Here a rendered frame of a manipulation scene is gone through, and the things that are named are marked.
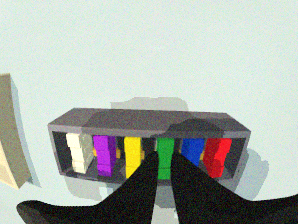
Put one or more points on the green fuse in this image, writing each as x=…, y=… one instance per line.
x=165, y=149

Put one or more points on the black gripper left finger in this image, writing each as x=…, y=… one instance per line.
x=132, y=203

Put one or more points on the blue fuse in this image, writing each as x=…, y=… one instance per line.
x=192, y=149

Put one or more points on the yellow fuse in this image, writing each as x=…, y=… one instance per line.
x=133, y=151

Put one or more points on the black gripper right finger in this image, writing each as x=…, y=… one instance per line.
x=201, y=200

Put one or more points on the grey fuse block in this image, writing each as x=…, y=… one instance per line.
x=89, y=143

